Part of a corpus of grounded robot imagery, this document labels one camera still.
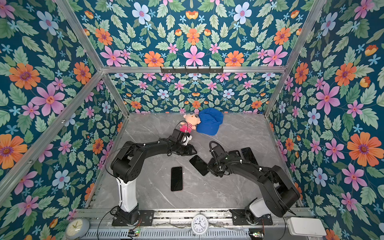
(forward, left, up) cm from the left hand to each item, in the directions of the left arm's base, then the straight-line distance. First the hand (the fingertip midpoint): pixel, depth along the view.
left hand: (197, 149), depth 93 cm
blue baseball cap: (+26, -12, -1) cm, 29 cm away
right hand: (-13, -5, -2) cm, 14 cm away
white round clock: (-40, 0, -1) cm, 40 cm away
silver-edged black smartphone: (-5, -33, -3) cm, 33 cm away
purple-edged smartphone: (-17, +12, -2) cm, 21 cm away
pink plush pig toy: (+21, +3, +4) cm, 22 cm away
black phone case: (-1, -26, -5) cm, 26 cm away
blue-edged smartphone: (-8, -1, -5) cm, 10 cm away
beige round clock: (-38, +57, -1) cm, 68 cm away
